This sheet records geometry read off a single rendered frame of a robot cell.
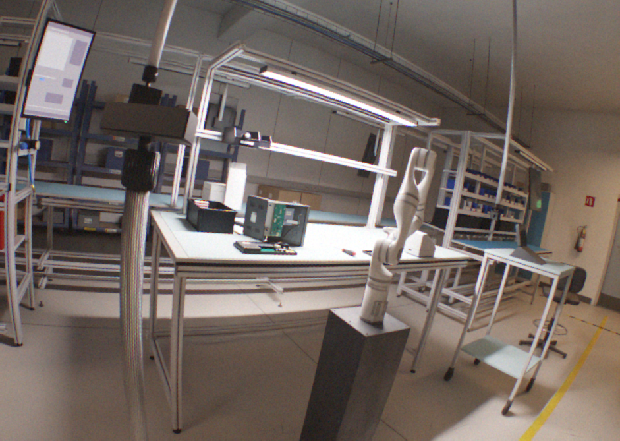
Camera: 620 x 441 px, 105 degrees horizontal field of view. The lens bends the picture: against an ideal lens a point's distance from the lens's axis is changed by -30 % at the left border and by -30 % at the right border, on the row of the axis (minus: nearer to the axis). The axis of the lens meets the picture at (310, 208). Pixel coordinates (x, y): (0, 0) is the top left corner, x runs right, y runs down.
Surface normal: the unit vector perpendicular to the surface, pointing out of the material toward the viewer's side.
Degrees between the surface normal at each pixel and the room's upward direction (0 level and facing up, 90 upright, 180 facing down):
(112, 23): 90
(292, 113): 90
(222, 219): 90
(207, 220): 90
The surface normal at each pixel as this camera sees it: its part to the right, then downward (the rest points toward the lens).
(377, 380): 0.50, 0.18
